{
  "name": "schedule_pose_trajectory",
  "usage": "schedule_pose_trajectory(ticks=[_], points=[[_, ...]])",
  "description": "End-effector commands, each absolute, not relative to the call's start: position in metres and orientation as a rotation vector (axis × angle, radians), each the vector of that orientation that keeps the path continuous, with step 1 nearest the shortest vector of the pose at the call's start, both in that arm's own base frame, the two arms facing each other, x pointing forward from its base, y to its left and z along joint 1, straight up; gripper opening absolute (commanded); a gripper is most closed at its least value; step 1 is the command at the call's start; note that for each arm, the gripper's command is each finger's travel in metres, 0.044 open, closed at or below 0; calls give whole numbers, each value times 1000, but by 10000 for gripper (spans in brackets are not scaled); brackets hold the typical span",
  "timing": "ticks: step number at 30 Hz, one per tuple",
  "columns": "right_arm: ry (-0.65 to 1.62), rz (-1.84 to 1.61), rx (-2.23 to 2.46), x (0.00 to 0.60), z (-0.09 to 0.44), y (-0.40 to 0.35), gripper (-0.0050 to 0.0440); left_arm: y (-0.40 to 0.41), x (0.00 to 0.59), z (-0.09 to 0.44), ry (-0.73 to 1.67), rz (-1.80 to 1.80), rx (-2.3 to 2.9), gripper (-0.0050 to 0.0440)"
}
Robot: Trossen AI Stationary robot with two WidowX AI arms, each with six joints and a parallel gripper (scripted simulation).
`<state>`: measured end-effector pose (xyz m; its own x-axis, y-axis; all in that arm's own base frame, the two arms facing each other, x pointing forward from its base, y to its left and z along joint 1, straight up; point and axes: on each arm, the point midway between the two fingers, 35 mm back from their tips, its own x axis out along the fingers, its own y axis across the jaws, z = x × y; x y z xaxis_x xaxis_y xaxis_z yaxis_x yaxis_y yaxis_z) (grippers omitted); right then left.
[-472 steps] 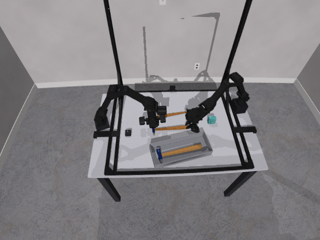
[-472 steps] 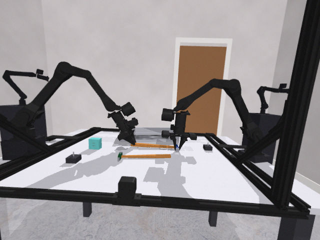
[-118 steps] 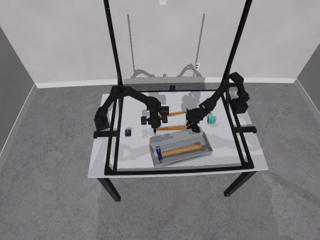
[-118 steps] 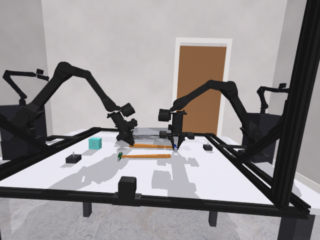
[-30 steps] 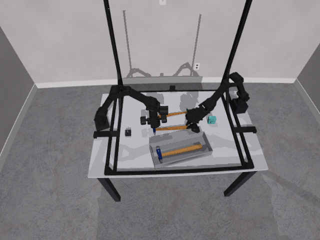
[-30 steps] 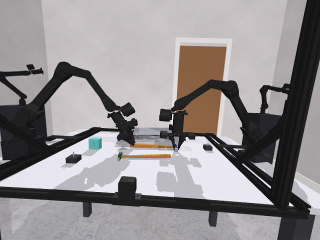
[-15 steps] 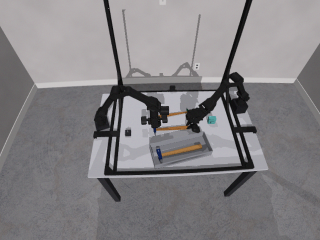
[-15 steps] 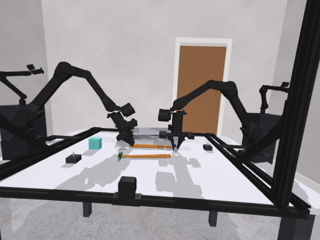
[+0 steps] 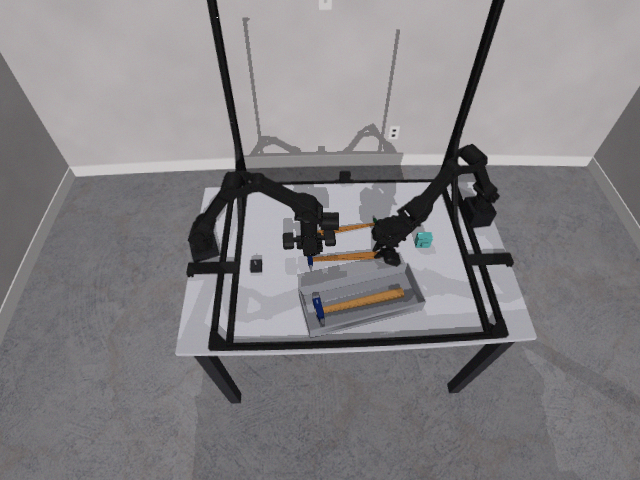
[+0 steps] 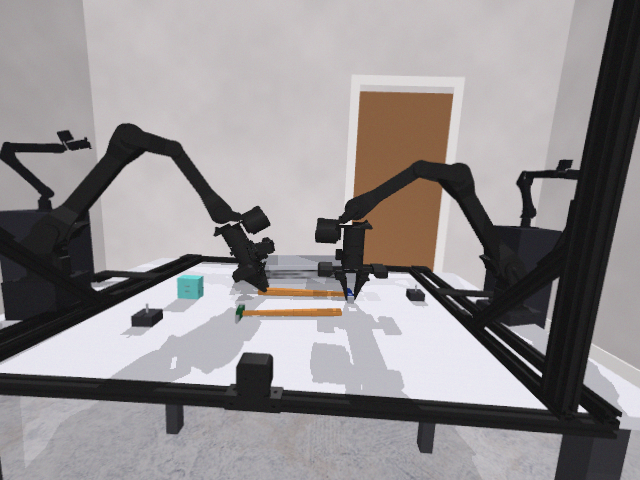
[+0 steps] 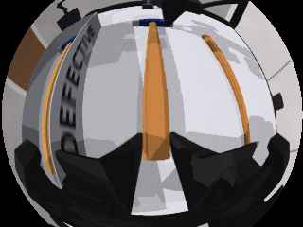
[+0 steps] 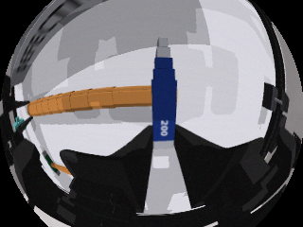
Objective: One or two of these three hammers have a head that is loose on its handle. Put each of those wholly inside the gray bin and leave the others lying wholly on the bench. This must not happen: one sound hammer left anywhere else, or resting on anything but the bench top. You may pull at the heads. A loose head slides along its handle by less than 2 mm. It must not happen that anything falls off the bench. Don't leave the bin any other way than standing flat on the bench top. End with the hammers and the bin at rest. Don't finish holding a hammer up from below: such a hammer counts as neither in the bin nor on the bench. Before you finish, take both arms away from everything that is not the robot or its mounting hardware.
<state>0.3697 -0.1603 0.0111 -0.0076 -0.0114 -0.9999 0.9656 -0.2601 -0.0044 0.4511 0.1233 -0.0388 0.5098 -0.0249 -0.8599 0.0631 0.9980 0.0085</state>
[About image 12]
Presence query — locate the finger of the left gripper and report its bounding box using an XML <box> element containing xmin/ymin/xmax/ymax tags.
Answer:
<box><xmin>5</xmin><ymin>96</ymin><xmax>30</xmax><ymax>113</ymax></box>
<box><xmin>12</xmin><ymin>116</ymin><xmax>33</xmax><ymax>147</ymax></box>

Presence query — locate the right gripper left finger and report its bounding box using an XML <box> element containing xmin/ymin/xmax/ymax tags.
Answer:
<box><xmin>60</xmin><ymin>125</ymin><xmax>153</xmax><ymax>214</ymax></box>

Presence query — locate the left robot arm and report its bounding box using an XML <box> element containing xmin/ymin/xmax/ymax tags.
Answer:
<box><xmin>1</xmin><ymin>131</ymin><xmax>14</xmax><ymax>166</ymax></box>

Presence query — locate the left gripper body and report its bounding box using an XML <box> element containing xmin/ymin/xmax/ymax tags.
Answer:
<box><xmin>0</xmin><ymin>75</ymin><xmax>16</xmax><ymax>149</ymax></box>

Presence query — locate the teal cube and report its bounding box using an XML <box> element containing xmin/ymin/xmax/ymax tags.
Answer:
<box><xmin>13</xmin><ymin>116</ymin><xmax>25</xmax><ymax>130</ymax></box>

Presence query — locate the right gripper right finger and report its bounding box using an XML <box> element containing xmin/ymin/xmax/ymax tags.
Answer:
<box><xmin>174</xmin><ymin>124</ymin><xmax>264</xmax><ymax>209</ymax></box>

